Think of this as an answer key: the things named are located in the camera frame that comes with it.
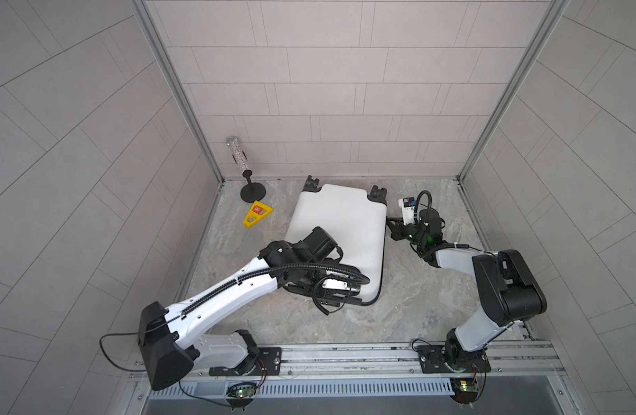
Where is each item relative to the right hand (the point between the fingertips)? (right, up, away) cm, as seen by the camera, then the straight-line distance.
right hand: (387, 218), depth 93 cm
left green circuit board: (-42, -41, -29) cm, 66 cm away
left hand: (-18, -16, -22) cm, 33 cm away
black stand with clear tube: (-55, +10, +18) cm, 59 cm away
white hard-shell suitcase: (-13, 0, -14) cm, 19 cm away
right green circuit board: (+15, -44, -25) cm, 53 cm away
